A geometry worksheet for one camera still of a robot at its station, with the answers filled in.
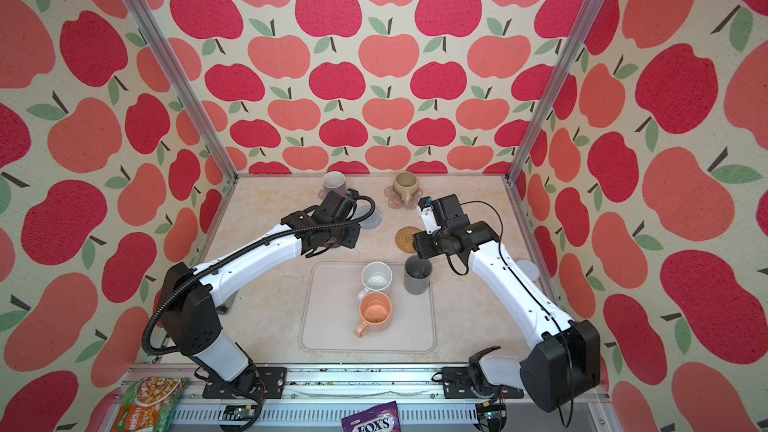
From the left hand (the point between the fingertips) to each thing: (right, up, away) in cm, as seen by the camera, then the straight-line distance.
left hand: (360, 232), depth 85 cm
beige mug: (+15, +15, +24) cm, 33 cm away
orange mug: (+4, -23, 0) cm, 24 cm away
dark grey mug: (+17, -13, +6) cm, 22 cm away
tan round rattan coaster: (+14, -4, +17) cm, 22 cm away
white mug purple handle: (-13, +17, +28) cm, 36 cm away
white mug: (+5, -14, +7) cm, 17 cm away
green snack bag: (-49, -40, -15) cm, 65 cm away
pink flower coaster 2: (+12, +9, +26) cm, 30 cm away
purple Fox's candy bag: (+7, -42, -16) cm, 45 cm away
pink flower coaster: (-18, +12, +30) cm, 37 cm away
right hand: (+20, -2, -3) cm, 20 cm away
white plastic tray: (-9, -24, +1) cm, 25 cm away
